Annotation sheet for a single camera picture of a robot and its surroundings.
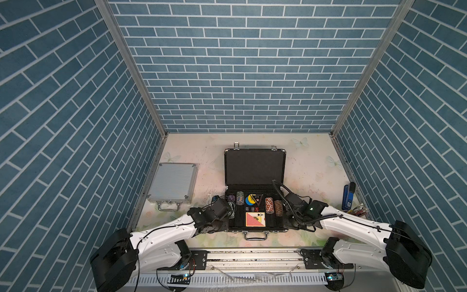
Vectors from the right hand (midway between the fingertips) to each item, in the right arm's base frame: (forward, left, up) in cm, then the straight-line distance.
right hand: (283, 226), depth 83 cm
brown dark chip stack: (+7, +2, +4) cm, 8 cm away
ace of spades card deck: (+1, +13, +2) cm, 14 cm away
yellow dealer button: (+11, +15, +2) cm, 19 cm away
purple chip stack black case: (+9, +25, +4) cm, 27 cm away
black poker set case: (+20, +15, +8) cm, 26 cm away
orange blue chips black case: (+10, +21, +4) cm, 24 cm away
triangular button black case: (+12, +12, +2) cm, 17 cm away
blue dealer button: (+10, +17, +2) cm, 20 cm away
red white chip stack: (+8, +7, +4) cm, 11 cm away
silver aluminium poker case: (+13, +56, +7) cm, 58 cm away
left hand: (-4, +24, 0) cm, 24 cm away
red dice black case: (+7, +13, +1) cm, 14 cm away
